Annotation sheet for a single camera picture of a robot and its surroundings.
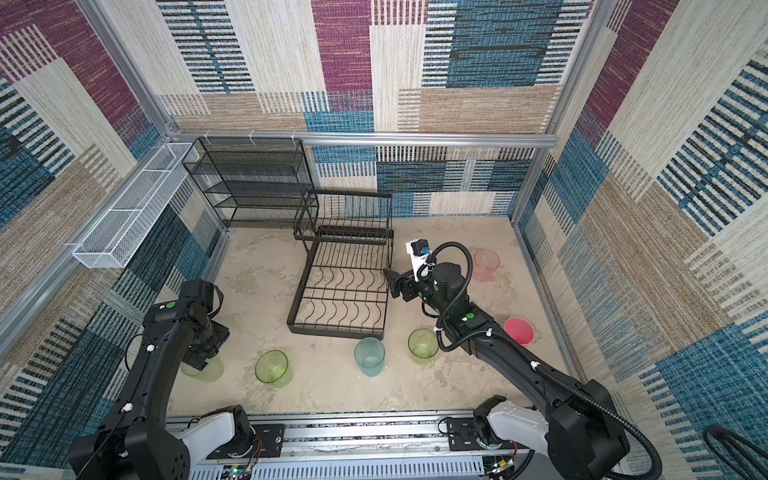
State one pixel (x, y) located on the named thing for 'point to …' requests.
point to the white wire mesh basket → (117, 234)
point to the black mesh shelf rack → (254, 182)
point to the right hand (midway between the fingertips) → (400, 267)
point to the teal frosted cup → (370, 353)
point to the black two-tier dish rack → (341, 291)
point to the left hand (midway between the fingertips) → (214, 343)
